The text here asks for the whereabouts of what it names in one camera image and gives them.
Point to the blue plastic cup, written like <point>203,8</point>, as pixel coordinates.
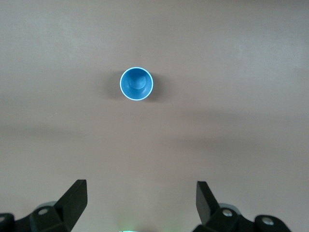
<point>136,93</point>

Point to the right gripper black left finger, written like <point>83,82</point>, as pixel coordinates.
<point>72,205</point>

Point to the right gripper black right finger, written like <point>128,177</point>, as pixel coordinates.
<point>207,207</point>

